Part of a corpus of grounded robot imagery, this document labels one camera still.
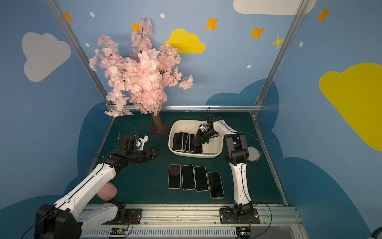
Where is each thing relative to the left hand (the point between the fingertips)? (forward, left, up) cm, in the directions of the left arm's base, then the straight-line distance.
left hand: (159, 151), depth 80 cm
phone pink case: (-7, -8, -17) cm, 20 cm away
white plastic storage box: (+13, -32, -18) cm, 39 cm away
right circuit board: (-34, -45, -19) cm, 59 cm away
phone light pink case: (-10, -24, -14) cm, 29 cm away
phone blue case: (+11, -22, -15) cm, 29 cm away
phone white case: (-7, -16, -20) cm, 26 cm away
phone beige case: (-12, -32, -16) cm, 38 cm away
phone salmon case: (+19, -13, -12) cm, 27 cm away
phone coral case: (+12, -18, -14) cm, 26 cm away
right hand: (+16, -20, -12) cm, 28 cm away
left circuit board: (-35, +17, -18) cm, 43 cm away
